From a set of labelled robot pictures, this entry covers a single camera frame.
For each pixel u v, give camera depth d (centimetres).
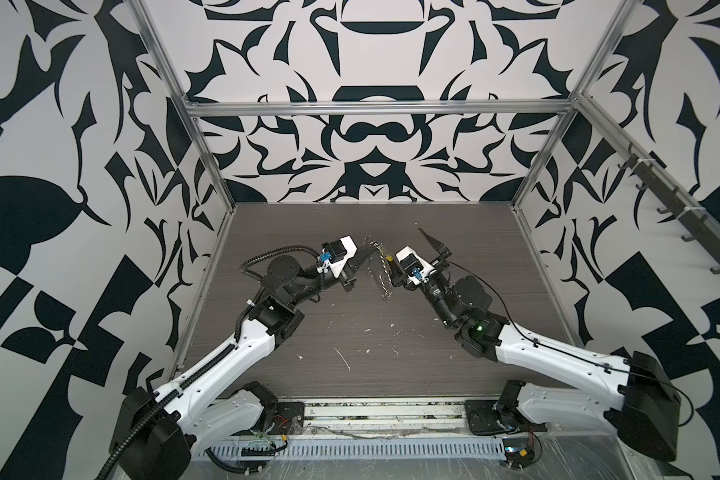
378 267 62
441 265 61
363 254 60
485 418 74
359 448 65
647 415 39
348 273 58
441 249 62
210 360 46
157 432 38
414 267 55
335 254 51
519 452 71
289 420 73
